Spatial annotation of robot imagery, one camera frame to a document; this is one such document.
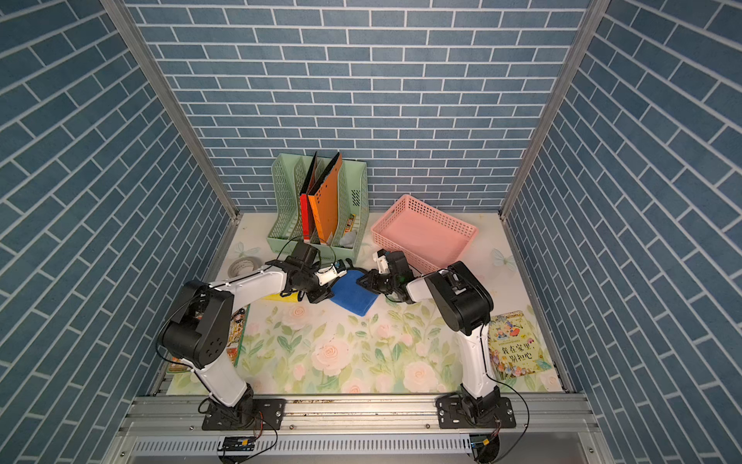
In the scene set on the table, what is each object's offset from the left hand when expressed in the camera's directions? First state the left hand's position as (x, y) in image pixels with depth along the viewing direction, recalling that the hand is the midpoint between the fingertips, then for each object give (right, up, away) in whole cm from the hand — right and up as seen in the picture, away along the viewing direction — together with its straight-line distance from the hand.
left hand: (333, 286), depth 95 cm
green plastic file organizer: (-20, +40, +15) cm, 47 cm away
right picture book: (+56, -17, -9) cm, 59 cm away
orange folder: (-1, +27, -10) cm, 29 cm away
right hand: (+9, +1, +3) cm, 9 cm away
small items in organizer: (+3, +16, +17) cm, 23 cm away
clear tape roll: (-34, +6, +7) cm, 35 cm away
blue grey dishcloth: (+6, -2, -1) cm, 6 cm away
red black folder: (-8, +26, -7) cm, 28 cm away
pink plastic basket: (+34, +16, +16) cm, 41 cm away
